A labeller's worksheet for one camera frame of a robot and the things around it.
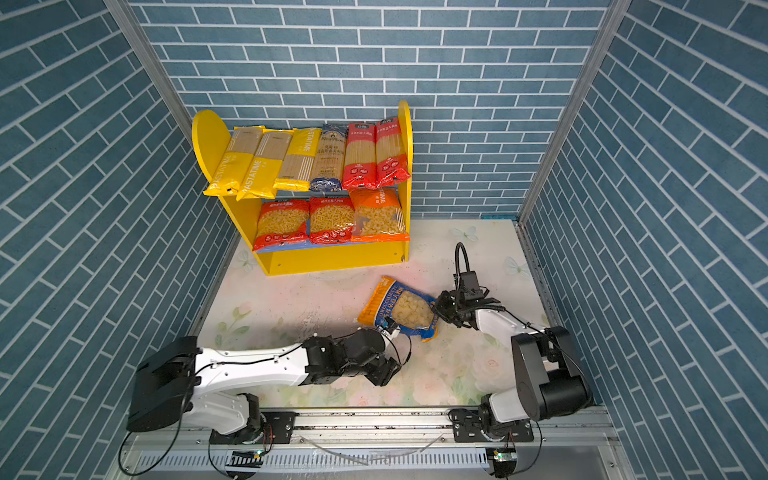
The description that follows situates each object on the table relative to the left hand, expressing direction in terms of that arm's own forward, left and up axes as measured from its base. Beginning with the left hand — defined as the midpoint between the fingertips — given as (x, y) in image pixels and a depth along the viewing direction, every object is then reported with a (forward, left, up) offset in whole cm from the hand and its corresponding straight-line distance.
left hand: (395, 366), depth 77 cm
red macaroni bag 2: (+43, +20, +10) cm, 49 cm away
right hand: (+19, -11, -3) cm, 22 cm away
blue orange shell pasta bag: (+18, -5, -3) cm, 18 cm away
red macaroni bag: (+43, +36, +10) cm, 57 cm away
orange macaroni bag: (+45, +5, +11) cm, 47 cm away
